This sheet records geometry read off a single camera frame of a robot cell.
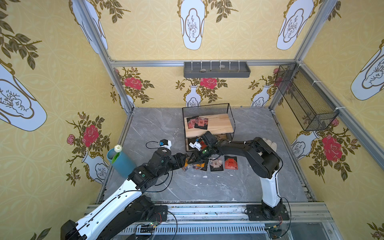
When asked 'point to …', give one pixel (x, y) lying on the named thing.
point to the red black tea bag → (231, 162)
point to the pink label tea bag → (198, 122)
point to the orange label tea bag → (198, 166)
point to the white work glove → (272, 144)
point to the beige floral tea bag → (216, 164)
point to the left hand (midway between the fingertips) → (181, 157)
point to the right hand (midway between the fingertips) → (186, 166)
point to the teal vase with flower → (122, 164)
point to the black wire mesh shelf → (217, 118)
